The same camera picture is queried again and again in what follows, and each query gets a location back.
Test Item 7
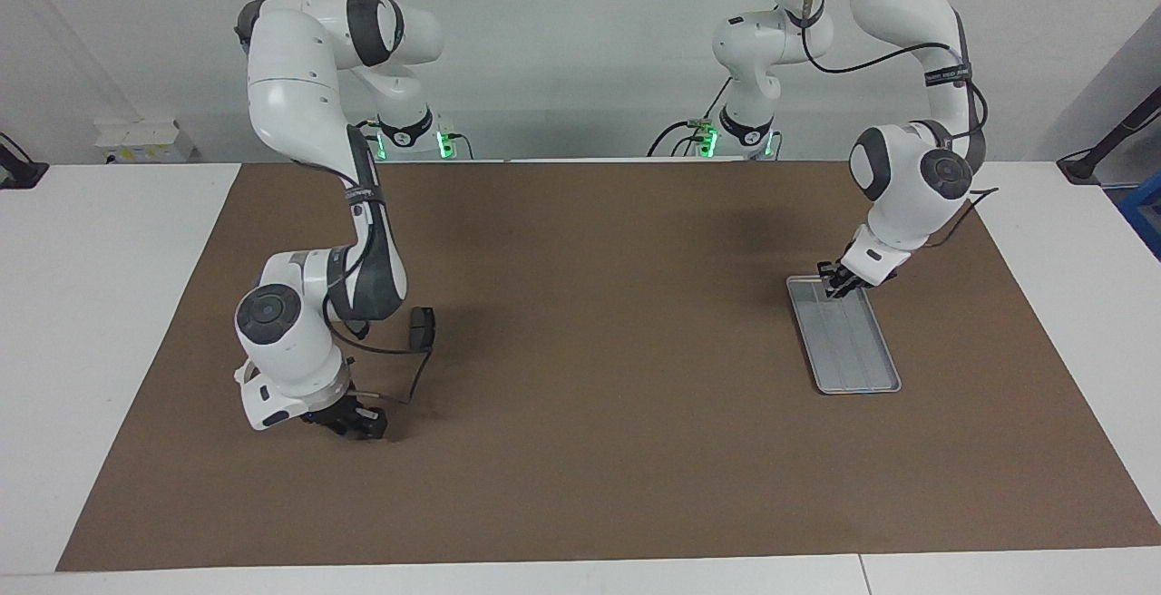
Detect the silver ribbed metal tray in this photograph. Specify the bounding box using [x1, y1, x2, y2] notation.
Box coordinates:
[785, 274, 903, 395]

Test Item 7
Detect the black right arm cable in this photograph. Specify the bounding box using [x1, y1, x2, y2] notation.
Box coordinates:
[325, 303, 438, 405]

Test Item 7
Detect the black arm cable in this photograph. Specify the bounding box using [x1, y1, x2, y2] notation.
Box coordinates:
[796, 0, 1000, 251]
[325, 303, 438, 405]

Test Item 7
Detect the brown table mat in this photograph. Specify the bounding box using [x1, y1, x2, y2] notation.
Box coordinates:
[56, 160, 1161, 572]

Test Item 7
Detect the black base cable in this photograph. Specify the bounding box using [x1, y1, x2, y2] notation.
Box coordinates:
[647, 78, 734, 158]

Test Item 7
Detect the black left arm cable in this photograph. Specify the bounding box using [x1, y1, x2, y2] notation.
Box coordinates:
[796, 0, 1000, 251]

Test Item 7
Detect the blue crate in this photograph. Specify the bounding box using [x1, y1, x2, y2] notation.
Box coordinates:
[1117, 171, 1161, 260]

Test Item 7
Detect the black clamp stand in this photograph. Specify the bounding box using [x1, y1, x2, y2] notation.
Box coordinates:
[0, 131, 48, 190]

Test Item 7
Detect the white box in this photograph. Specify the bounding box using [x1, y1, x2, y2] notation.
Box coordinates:
[95, 119, 196, 165]

